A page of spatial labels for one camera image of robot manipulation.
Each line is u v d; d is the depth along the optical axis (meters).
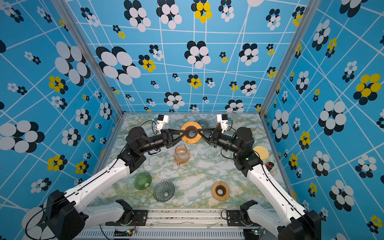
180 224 0.72
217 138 0.57
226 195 0.79
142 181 0.86
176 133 0.64
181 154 0.96
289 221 0.38
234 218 0.73
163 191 0.80
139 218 0.73
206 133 0.63
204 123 0.49
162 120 0.63
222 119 0.62
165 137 0.58
